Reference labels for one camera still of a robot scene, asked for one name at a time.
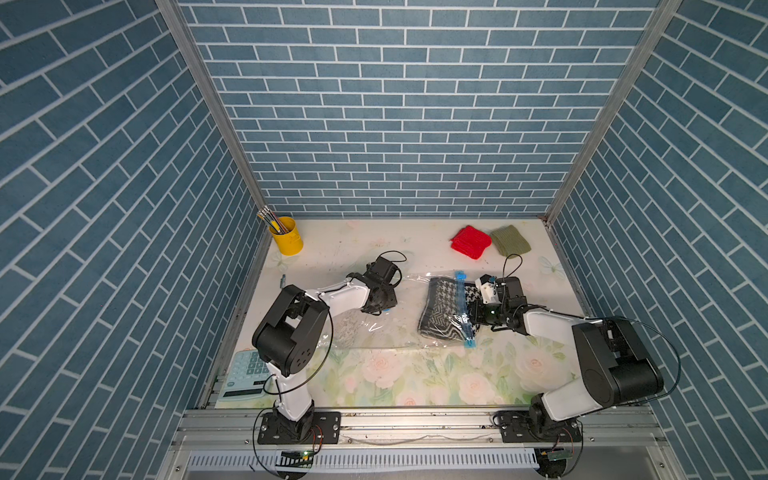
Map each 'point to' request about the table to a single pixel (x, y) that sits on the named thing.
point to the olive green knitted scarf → (509, 241)
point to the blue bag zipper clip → (461, 276)
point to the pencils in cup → (267, 215)
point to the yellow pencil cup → (288, 243)
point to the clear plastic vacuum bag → (397, 328)
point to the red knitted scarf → (470, 242)
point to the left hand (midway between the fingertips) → (395, 302)
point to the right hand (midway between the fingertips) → (466, 311)
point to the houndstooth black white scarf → (447, 310)
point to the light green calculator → (248, 383)
